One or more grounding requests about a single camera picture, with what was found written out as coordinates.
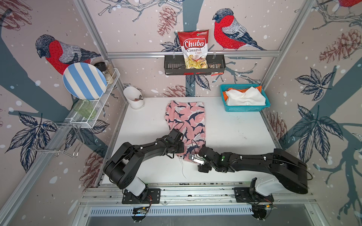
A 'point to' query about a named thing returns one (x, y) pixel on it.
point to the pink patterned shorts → (189, 117)
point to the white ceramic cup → (134, 97)
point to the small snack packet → (214, 66)
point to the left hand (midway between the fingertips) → (184, 147)
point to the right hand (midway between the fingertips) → (200, 155)
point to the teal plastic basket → (244, 108)
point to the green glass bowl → (84, 107)
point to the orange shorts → (238, 90)
